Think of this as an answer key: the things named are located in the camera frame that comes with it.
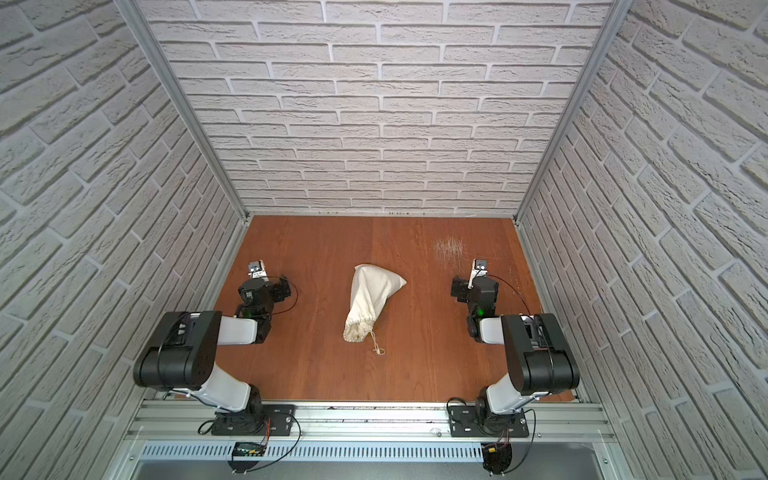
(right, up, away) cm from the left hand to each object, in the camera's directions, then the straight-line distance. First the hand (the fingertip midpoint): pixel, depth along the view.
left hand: (263, 272), depth 93 cm
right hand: (+66, -1, +1) cm, 66 cm away
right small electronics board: (+67, -42, -24) cm, 83 cm away
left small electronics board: (+6, -42, -21) cm, 47 cm away
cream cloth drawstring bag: (+35, -3, -5) cm, 36 cm away
